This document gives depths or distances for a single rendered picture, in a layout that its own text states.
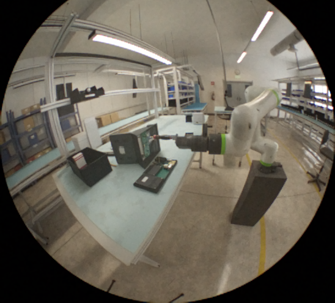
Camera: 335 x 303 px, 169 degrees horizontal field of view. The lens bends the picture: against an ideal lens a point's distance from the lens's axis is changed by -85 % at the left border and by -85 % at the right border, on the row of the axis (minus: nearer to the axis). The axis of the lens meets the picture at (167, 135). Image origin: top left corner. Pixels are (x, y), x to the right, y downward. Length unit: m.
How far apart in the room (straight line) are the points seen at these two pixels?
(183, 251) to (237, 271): 0.64
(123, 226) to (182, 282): 1.05
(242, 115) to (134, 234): 0.53
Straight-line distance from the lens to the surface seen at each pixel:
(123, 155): 0.73
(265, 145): 0.96
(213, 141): 0.47
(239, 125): 0.41
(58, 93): 2.27
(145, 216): 0.46
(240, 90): 7.27
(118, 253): 0.43
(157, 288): 1.41
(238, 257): 1.49
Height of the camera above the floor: 1.38
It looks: 20 degrees down
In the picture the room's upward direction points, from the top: 7 degrees counter-clockwise
